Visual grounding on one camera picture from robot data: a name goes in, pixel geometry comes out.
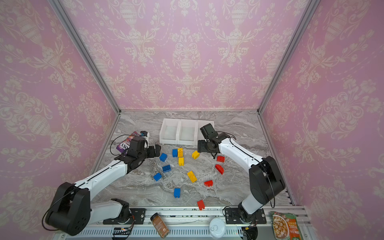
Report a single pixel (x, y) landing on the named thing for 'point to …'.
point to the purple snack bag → (124, 146)
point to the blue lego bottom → (177, 192)
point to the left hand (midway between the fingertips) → (155, 148)
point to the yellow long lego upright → (180, 152)
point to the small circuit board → (122, 231)
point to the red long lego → (219, 168)
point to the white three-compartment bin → (181, 131)
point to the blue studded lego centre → (166, 168)
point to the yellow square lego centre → (181, 161)
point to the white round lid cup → (217, 227)
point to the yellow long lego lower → (192, 176)
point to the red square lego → (221, 159)
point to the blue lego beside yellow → (175, 153)
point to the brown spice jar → (163, 230)
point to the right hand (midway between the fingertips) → (205, 147)
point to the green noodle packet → (285, 226)
